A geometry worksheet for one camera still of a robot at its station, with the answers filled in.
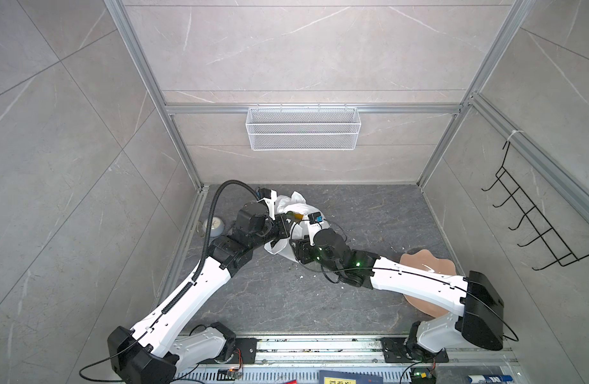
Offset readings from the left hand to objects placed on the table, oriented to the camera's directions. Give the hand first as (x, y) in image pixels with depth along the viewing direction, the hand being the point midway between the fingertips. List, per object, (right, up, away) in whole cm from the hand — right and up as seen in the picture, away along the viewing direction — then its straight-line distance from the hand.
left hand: (295, 213), depth 71 cm
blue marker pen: (+56, -48, -3) cm, 74 cm away
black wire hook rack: (+68, -8, -5) cm, 69 cm away
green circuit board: (+38, -49, -1) cm, 62 cm away
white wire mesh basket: (+3, +35, +30) cm, 46 cm away
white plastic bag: (+1, -5, +2) cm, 5 cm away
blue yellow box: (+12, -49, -1) cm, 50 cm away
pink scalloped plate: (+49, -19, +20) cm, 56 cm away
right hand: (0, -8, +5) cm, 10 cm away
